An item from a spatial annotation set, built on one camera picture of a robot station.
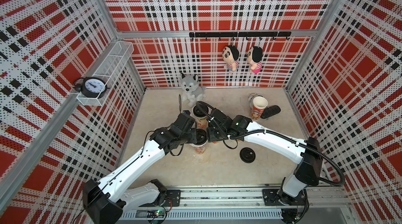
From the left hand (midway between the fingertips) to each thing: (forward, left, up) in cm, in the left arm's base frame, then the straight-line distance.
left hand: (196, 134), depth 77 cm
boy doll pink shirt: (+44, -34, +14) cm, 57 cm away
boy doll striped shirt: (+43, -19, +17) cm, 50 cm away
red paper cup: (-4, -2, -7) cm, 8 cm away
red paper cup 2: (+25, -38, -7) cm, 46 cm away
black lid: (-1, -3, +1) cm, 3 cm away
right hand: (0, -9, 0) cm, 9 cm away
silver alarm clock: (+35, -35, -12) cm, 51 cm away
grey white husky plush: (+34, +5, -4) cm, 34 cm away
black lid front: (-4, -28, -16) cm, 32 cm away
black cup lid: (+14, 0, -1) cm, 14 cm away
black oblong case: (+26, -48, -15) cm, 56 cm away
